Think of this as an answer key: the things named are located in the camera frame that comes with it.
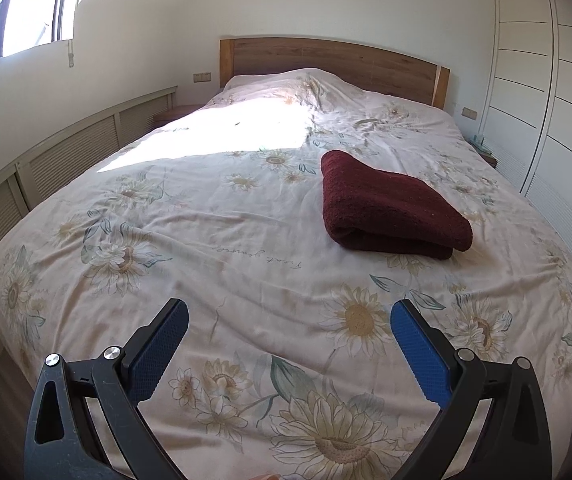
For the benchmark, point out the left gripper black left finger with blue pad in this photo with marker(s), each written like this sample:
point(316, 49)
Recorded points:
point(61, 438)

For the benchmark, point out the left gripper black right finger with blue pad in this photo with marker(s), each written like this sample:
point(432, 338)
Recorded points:
point(514, 442)

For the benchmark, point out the dark red knitted sweater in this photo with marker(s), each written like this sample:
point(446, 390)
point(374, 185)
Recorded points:
point(375, 210)

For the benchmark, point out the beige louvered radiator cover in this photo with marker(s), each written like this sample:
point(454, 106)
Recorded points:
point(56, 161)

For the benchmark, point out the wooden right bedside table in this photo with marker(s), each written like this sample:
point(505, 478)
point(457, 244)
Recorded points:
point(484, 152)

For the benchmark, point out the wooden bedside table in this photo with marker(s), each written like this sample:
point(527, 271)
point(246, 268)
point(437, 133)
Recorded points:
point(484, 152)
point(163, 118)

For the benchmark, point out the floral white duvet cover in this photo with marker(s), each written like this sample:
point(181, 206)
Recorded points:
point(289, 365)

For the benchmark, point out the white wardrobe with doors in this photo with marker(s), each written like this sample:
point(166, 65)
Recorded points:
point(527, 118)

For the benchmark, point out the wooden left bedside table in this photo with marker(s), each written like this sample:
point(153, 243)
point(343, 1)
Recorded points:
point(163, 118)

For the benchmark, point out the wooden bed headboard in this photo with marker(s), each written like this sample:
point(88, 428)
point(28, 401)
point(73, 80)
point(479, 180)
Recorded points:
point(369, 68)

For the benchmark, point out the right beige wall switch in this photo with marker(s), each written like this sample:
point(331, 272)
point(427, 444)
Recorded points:
point(469, 113)

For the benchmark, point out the beige wall switch plate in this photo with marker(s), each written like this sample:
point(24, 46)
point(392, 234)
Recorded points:
point(202, 77)

